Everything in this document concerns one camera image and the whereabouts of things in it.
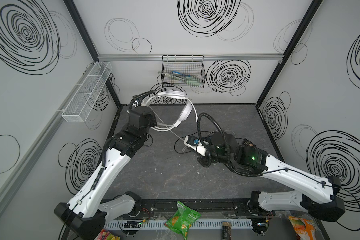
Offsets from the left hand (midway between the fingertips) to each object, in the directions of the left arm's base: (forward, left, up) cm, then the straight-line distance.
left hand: (147, 111), depth 69 cm
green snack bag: (-39, -17, -29) cm, 52 cm away
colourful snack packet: (-46, +16, -31) cm, 57 cm away
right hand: (-16, -19, -4) cm, 25 cm away
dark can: (-42, -37, -31) cm, 64 cm away
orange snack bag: (-40, -71, -29) cm, 87 cm away
